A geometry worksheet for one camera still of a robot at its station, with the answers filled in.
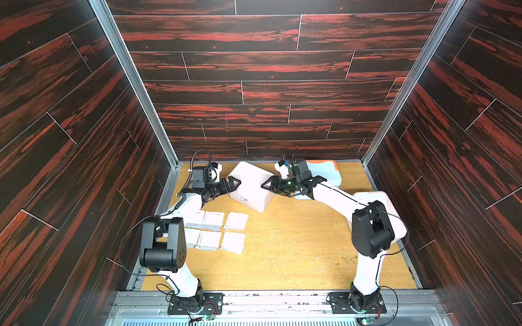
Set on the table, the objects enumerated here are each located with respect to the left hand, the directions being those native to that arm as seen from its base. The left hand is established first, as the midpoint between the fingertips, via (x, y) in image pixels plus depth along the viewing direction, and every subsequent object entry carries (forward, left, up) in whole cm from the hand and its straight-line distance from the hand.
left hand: (235, 184), depth 92 cm
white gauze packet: (-11, +11, -15) cm, 22 cm away
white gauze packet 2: (-20, +19, -15) cm, 31 cm away
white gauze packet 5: (-22, 0, -14) cm, 26 cm away
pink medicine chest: (-3, -7, -3) cm, 8 cm away
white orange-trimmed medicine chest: (+9, -44, +1) cm, 45 cm away
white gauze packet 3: (-21, +11, -15) cm, 28 cm away
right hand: (-1, -15, +1) cm, 15 cm away
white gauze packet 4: (-11, 0, -15) cm, 18 cm away
